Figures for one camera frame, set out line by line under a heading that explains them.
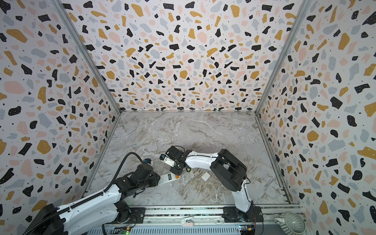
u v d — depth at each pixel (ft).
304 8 2.36
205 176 2.88
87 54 2.83
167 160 2.67
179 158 2.30
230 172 1.62
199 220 2.41
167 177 2.80
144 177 2.19
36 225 1.25
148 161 2.56
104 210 1.93
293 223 2.35
